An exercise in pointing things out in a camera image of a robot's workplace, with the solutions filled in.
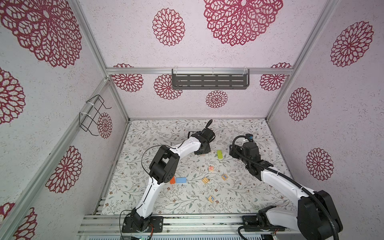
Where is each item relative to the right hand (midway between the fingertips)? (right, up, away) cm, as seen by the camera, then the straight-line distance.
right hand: (234, 144), depth 87 cm
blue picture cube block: (-14, -29, -5) cm, 33 cm away
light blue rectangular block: (-31, -21, +3) cm, 38 cm away
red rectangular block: (-36, -22, +2) cm, 42 cm away
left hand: (-17, -6, +13) cm, 22 cm away
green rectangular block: (-6, -8, +13) cm, 17 cm away
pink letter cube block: (-13, -15, +5) cm, 21 cm away
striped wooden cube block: (-17, -21, +1) cm, 27 cm away
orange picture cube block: (-5, -20, +3) cm, 21 cm away
